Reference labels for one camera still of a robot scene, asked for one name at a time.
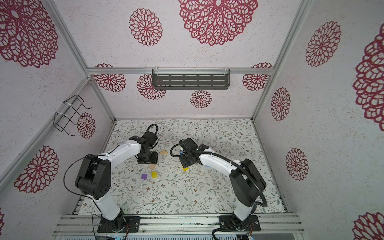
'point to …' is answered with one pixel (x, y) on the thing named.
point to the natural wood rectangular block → (152, 166)
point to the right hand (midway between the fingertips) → (185, 158)
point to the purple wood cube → (144, 176)
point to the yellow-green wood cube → (154, 174)
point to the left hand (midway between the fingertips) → (150, 164)
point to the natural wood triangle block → (164, 151)
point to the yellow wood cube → (185, 169)
